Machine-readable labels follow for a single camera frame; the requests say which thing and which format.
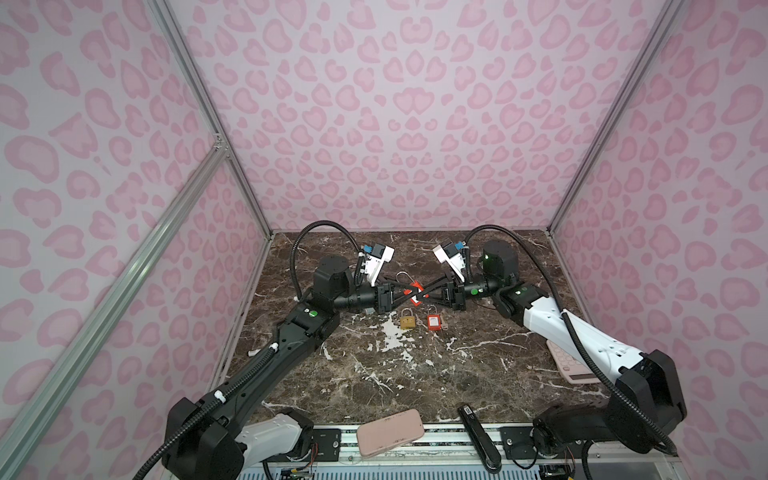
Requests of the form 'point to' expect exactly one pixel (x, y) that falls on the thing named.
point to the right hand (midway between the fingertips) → (424, 297)
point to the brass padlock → (407, 322)
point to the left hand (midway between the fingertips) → (417, 288)
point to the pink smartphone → (388, 432)
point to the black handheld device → (481, 438)
